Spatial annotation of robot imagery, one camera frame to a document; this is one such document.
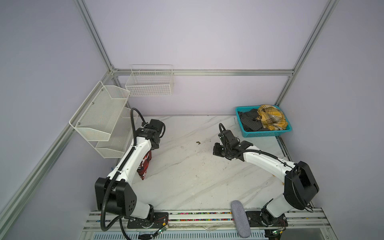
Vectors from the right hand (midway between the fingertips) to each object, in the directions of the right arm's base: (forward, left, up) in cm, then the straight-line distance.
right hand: (212, 149), depth 86 cm
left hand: (-3, +37, +8) cm, 38 cm away
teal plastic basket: (+17, -35, -6) cm, 39 cm away
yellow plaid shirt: (+28, -44, -2) cm, 52 cm away
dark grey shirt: (+26, -29, -3) cm, 39 cm away
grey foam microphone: (-34, -13, -10) cm, 37 cm away
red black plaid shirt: (-16, +36, +7) cm, 40 cm away
